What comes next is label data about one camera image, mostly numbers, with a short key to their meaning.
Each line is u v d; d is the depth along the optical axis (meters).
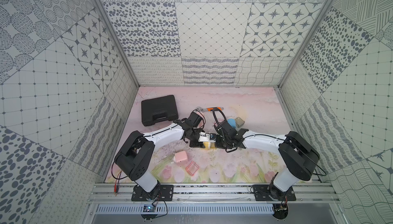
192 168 0.82
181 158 0.79
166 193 0.73
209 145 0.83
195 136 0.75
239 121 1.01
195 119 0.72
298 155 0.46
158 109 1.02
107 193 0.76
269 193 0.66
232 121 0.92
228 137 0.69
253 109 1.09
